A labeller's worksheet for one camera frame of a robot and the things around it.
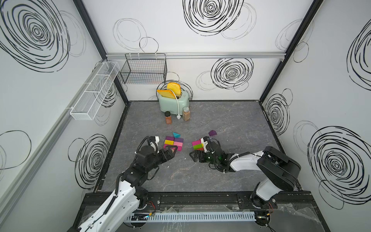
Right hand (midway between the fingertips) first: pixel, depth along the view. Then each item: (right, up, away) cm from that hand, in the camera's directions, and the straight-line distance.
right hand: (194, 155), depth 87 cm
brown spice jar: (-18, +22, +15) cm, 32 cm away
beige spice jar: (-5, +25, +15) cm, 30 cm away
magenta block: (-19, +5, +7) cm, 21 cm away
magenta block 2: (-10, +3, +7) cm, 12 cm away
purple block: (-16, +9, +10) cm, 21 cm away
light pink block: (-9, +5, +7) cm, 13 cm away
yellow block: (-17, +6, +10) cm, 20 cm away
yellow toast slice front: (-18, +39, +9) cm, 43 cm away
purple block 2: (-10, +8, +10) cm, 16 cm away
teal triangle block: (-12, +11, +11) cm, 19 cm away
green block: (+2, +4, +6) cm, 7 cm away
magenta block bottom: (+2, +6, +9) cm, 11 cm away
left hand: (-12, +6, -10) cm, 17 cm away
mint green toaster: (-20, +32, +16) cm, 41 cm away
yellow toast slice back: (-13, +44, +15) cm, 48 cm away
